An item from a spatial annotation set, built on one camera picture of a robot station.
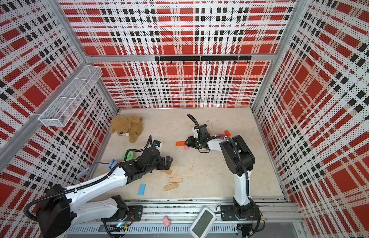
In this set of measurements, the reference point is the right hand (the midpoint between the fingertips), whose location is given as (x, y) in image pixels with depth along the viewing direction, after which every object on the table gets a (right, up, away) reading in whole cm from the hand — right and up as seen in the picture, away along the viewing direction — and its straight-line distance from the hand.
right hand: (188, 143), depth 99 cm
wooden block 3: (-10, -22, -16) cm, 29 cm away
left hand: (-12, -7, -15) cm, 20 cm away
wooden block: (-12, -16, -10) cm, 22 cm away
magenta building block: (+24, +5, +10) cm, 27 cm away
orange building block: (-6, 0, +1) cm, 6 cm away
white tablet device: (+8, -34, -31) cm, 46 cm away
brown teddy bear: (-37, +12, -3) cm, 39 cm away
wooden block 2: (-6, -20, -14) cm, 25 cm away
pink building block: (-1, -3, 0) cm, 4 cm away
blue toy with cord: (-43, -10, -17) cm, 47 cm away
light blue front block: (-26, -24, -16) cm, 39 cm away
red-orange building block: (+28, +6, +7) cm, 30 cm away
